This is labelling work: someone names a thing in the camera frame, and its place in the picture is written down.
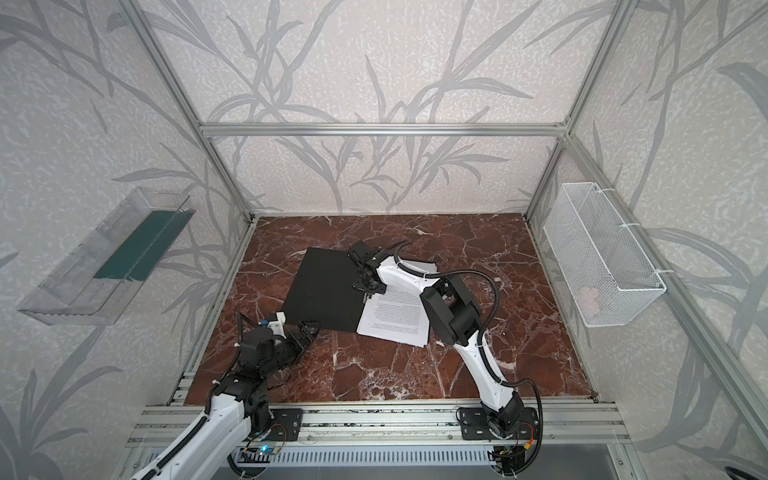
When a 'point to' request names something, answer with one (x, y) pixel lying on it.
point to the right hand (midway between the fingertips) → (363, 277)
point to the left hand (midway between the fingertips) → (323, 323)
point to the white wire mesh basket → (607, 270)
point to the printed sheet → (397, 314)
